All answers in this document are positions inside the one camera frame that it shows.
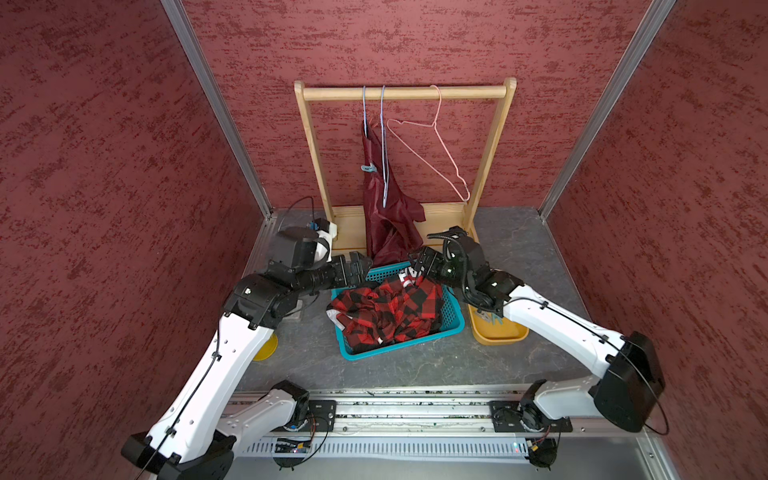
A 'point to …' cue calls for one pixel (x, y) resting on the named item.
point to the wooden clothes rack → (439, 218)
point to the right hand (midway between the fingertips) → (415, 266)
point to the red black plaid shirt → (391, 311)
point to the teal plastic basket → (452, 318)
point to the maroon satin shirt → (392, 220)
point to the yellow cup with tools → (268, 349)
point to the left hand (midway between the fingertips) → (353, 271)
